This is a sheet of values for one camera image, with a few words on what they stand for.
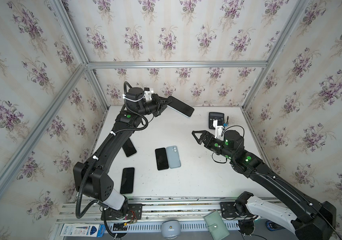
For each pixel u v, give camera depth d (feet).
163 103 2.13
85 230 2.21
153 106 2.09
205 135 2.03
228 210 2.40
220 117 3.64
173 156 3.07
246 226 2.34
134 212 2.36
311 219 1.27
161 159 3.04
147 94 2.26
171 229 2.02
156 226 2.30
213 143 2.04
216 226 2.25
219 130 2.13
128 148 3.17
